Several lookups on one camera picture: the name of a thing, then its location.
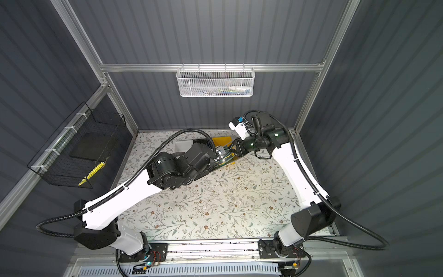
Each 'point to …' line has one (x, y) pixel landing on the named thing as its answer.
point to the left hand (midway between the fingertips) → (201, 156)
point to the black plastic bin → (201, 141)
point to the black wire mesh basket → (78, 151)
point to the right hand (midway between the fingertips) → (230, 150)
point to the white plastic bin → (183, 146)
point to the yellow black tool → (94, 171)
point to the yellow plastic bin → (222, 141)
